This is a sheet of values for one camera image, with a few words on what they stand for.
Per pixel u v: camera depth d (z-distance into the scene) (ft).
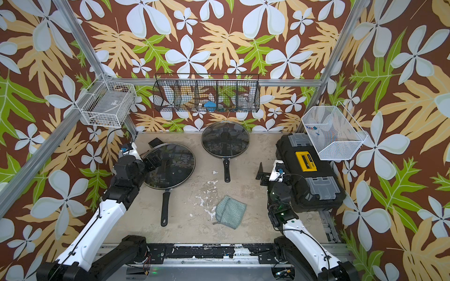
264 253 2.41
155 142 3.64
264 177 2.31
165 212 2.51
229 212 2.77
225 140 4.01
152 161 2.29
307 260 1.61
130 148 2.20
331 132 2.73
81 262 1.29
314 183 2.59
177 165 3.55
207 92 3.19
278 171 2.12
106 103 2.86
